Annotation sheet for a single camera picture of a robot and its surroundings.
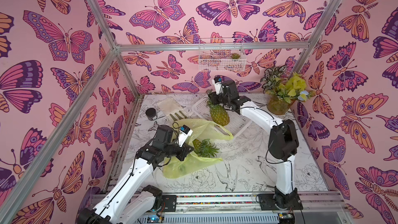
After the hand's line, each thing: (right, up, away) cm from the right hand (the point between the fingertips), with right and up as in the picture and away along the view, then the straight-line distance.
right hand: (211, 92), depth 92 cm
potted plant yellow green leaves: (+43, +2, 0) cm, 43 cm away
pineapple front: (-5, -31, -7) cm, 32 cm away
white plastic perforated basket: (+17, -20, +11) cm, 29 cm away
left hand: (-10, -28, -16) cm, 34 cm away
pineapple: (+4, -13, -4) cm, 14 cm away
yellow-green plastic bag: (-5, -21, -16) cm, 27 cm away
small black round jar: (-40, -13, +13) cm, 44 cm away
